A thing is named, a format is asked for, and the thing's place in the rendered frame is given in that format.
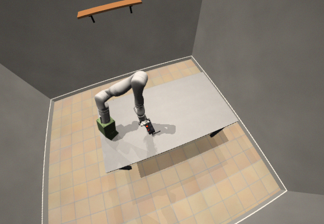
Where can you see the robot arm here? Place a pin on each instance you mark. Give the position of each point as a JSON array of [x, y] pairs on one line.
[[137, 82]]

